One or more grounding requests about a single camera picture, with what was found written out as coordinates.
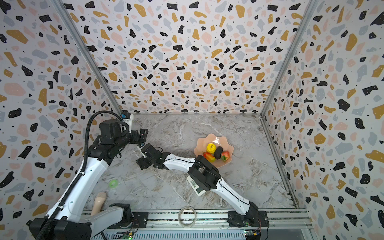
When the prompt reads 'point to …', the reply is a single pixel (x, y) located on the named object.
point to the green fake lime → (113, 183)
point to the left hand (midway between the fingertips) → (137, 127)
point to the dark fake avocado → (218, 151)
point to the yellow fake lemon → (211, 148)
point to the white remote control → (199, 191)
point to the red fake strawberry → (225, 155)
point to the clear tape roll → (180, 222)
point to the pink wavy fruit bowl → (201, 145)
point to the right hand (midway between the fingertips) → (138, 156)
